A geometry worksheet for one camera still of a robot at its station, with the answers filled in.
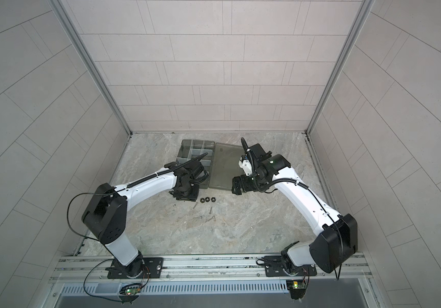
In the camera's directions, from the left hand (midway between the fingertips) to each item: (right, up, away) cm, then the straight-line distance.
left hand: (198, 196), depth 86 cm
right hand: (+19, +6, -10) cm, 22 cm away
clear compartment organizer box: (-7, +22, +18) cm, 29 cm away
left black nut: (+1, -2, +3) cm, 4 cm away
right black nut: (+7, -2, +3) cm, 8 cm away
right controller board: (+38, -28, -18) cm, 51 cm away
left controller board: (-19, -26, -22) cm, 39 cm away
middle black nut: (+4, -2, +3) cm, 5 cm away
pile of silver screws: (+1, -9, -2) cm, 9 cm away
